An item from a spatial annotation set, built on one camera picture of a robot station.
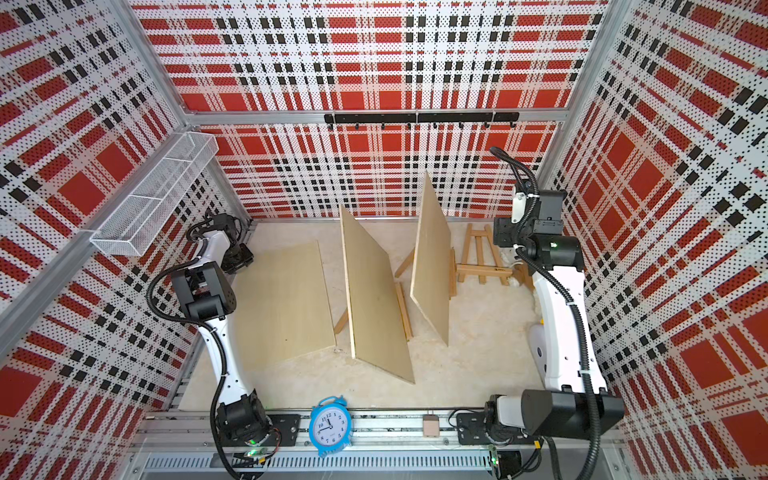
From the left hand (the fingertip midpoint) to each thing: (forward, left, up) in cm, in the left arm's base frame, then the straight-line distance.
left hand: (249, 263), depth 106 cm
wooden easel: (+3, -85, -2) cm, 85 cm away
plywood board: (-17, -16, -2) cm, 24 cm away
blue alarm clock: (-51, -38, +2) cm, 63 cm away
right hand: (-13, -84, +32) cm, 91 cm away
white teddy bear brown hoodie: (-6, -96, +4) cm, 96 cm away
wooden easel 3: (-5, -72, +3) cm, 73 cm away
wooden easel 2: (-20, -56, +3) cm, 60 cm away
